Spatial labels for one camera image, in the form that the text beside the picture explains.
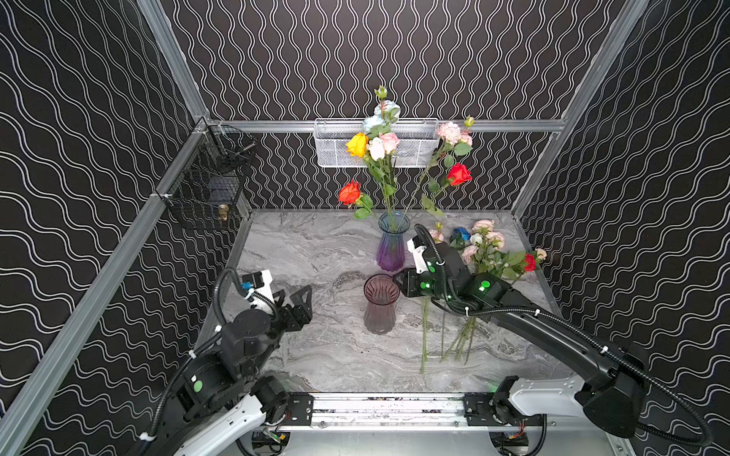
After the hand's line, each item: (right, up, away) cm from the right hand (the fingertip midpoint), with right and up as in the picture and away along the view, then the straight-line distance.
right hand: (396, 275), depth 75 cm
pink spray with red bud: (+36, +5, +30) cm, 47 cm away
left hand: (-21, -2, -12) cm, 24 cm away
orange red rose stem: (-12, +22, +6) cm, 26 cm away
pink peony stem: (+10, -20, +13) cm, 26 cm away
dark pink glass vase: (-4, -5, +3) cm, 7 cm away
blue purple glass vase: (0, +6, +21) cm, 21 cm away
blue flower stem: (+27, +11, +32) cm, 43 cm away
